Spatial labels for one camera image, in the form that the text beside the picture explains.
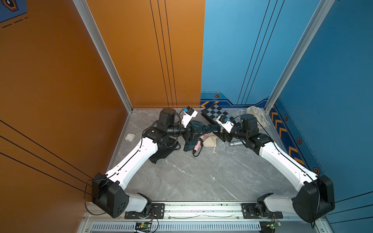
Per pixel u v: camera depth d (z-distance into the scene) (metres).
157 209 0.75
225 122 0.65
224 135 0.68
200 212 0.76
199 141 0.96
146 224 0.72
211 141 0.97
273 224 0.70
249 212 0.72
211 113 1.12
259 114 1.08
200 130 0.67
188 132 0.62
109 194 0.39
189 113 0.62
